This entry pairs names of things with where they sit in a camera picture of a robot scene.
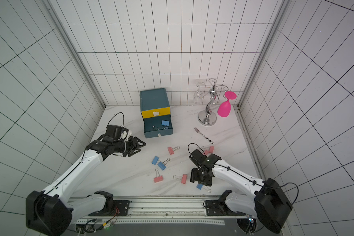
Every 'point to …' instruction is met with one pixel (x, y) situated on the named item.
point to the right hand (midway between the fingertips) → (192, 182)
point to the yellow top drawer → (156, 112)
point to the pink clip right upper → (211, 149)
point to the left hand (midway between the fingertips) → (142, 148)
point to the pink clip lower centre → (183, 178)
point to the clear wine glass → (198, 95)
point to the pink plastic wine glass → (224, 109)
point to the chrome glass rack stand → (208, 118)
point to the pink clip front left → (158, 179)
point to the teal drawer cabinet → (154, 99)
